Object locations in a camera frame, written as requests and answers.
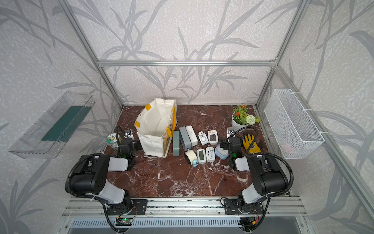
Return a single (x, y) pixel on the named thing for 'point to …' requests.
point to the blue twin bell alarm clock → (191, 158)
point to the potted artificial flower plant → (240, 119)
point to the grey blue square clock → (185, 138)
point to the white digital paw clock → (213, 137)
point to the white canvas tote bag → (155, 126)
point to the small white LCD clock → (210, 154)
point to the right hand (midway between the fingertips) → (230, 135)
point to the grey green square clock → (176, 143)
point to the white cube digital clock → (201, 153)
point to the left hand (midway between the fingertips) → (135, 137)
